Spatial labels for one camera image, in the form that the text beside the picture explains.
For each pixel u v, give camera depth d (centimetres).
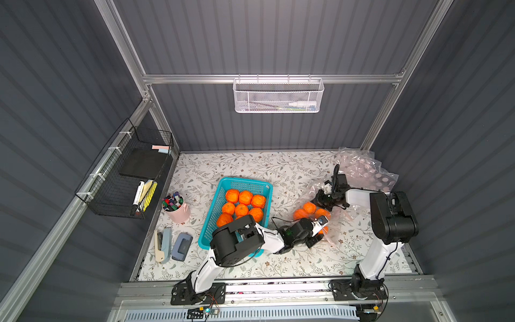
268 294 75
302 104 92
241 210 91
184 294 72
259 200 93
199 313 72
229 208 91
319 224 75
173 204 84
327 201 87
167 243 83
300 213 88
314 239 78
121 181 73
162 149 84
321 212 89
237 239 54
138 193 69
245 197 93
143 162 78
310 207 91
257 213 89
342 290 74
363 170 105
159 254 81
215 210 88
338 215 92
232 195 94
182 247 83
